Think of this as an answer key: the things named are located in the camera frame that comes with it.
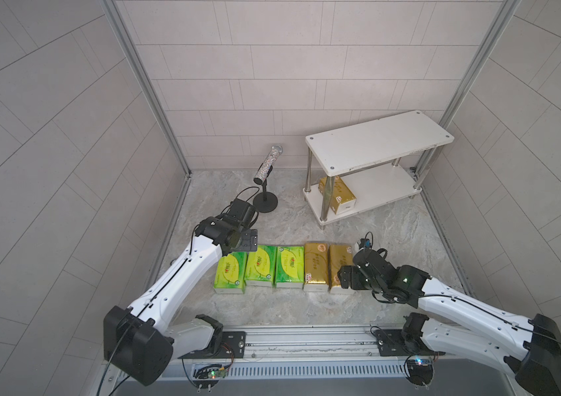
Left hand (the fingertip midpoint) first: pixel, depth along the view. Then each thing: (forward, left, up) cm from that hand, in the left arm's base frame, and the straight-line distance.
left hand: (243, 238), depth 80 cm
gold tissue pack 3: (+16, -34, +1) cm, 38 cm away
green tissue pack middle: (-7, -6, -7) cm, 11 cm away
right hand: (-10, -34, -7) cm, 36 cm away
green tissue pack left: (-9, +4, -7) cm, 12 cm away
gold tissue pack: (-7, -24, -6) cm, 26 cm away
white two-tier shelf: (+15, -40, +20) cm, 47 cm away
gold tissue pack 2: (-2, -33, -8) cm, 34 cm away
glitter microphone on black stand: (+24, -5, -12) cm, 28 cm away
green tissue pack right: (-7, -15, -7) cm, 18 cm away
